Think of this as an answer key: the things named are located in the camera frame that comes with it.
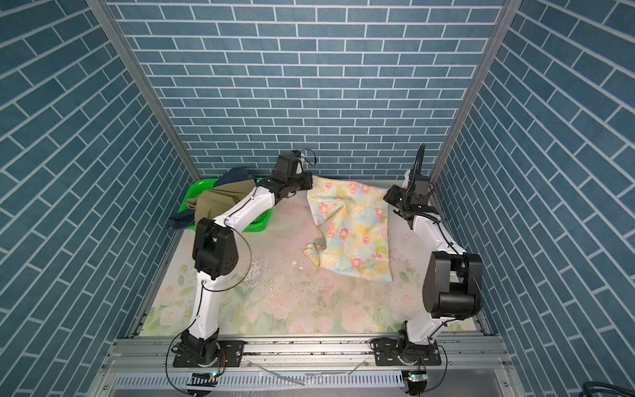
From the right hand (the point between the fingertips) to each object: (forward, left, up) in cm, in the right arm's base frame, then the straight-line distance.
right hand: (387, 185), depth 91 cm
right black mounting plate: (-50, 0, -21) cm, 54 cm away
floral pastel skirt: (-7, +12, -13) cm, 19 cm away
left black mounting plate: (-55, +47, -20) cm, 75 cm away
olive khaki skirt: (-12, +65, -3) cm, 66 cm away
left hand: (+4, +29, 0) cm, 29 cm away
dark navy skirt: (-15, +75, -10) cm, 77 cm away
